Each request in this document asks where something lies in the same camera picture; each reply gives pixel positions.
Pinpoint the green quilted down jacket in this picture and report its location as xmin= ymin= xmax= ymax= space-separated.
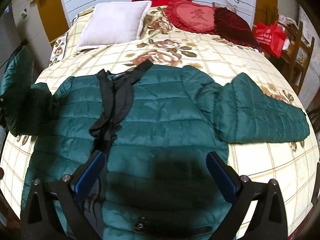
xmin=1 ymin=46 xmax=310 ymax=239

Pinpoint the floral checked bed cover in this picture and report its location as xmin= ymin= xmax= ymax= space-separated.
xmin=0 ymin=4 xmax=320 ymax=238

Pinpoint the white square pillow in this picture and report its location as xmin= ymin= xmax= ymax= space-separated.
xmin=78 ymin=1 xmax=152 ymax=49

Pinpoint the wooden shelf rack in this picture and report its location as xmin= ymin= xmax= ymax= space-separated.
xmin=265 ymin=15 xmax=315 ymax=95

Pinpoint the dark red velvet cushion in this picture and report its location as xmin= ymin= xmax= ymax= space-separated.
xmin=214 ymin=7 xmax=263 ymax=52

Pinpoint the red shopping bag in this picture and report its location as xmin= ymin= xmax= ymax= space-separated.
xmin=254 ymin=21 xmax=287 ymax=59

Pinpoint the red heart-shaped cushion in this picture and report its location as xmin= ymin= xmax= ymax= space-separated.
xmin=164 ymin=1 xmax=215 ymax=34

